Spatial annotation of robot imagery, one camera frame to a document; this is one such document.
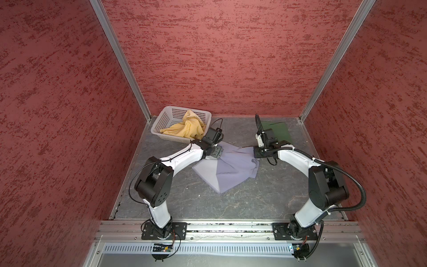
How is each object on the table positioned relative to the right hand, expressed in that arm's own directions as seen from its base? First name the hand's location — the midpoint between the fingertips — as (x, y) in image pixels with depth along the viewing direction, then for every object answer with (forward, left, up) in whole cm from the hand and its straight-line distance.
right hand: (256, 154), depth 94 cm
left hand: (+2, +26, +4) cm, 26 cm away
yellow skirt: (+14, +38, +10) cm, 41 cm away
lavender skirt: (-5, +12, -2) cm, 13 cm away
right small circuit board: (-45, -13, -8) cm, 48 cm away
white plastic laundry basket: (+35, +55, -1) cm, 66 cm away
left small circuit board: (-43, +49, -7) cm, 65 cm away
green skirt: (+24, -22, -6) cm, 33 cm away
